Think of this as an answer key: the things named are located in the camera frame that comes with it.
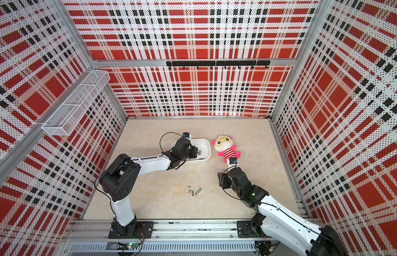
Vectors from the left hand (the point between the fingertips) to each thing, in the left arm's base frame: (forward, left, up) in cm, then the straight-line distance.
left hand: (199, 148), depth 95 cm
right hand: (-17, -14, +3) cm, 23 cm away
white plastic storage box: (+3, -3, -6) cm, 7 cm away
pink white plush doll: (+3, -15, -1) cm, 16 cm away
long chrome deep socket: (-24, 0, -7) cm, 25 cm away
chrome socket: (0, 0, -4) cm, 4 cm away
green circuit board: (-48, +30, -5) cm, 57 cm away
